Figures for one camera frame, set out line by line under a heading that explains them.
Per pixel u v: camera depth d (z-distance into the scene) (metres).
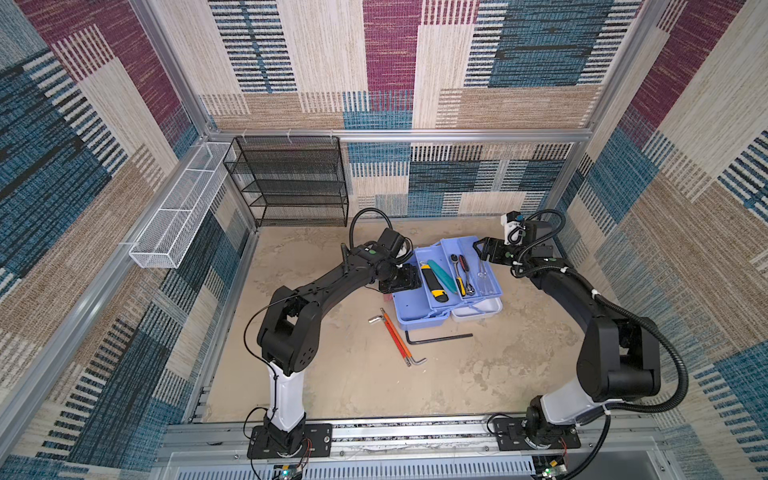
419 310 0.94
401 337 0.90
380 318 0.94
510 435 0.73
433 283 0.92
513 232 0.79
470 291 0.86
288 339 0.50
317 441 0.73
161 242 0.70
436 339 0.90
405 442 0.74
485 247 0.81
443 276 0.94
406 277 0.80
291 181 1.12
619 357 0.45
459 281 0.89
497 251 0.79
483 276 0.90
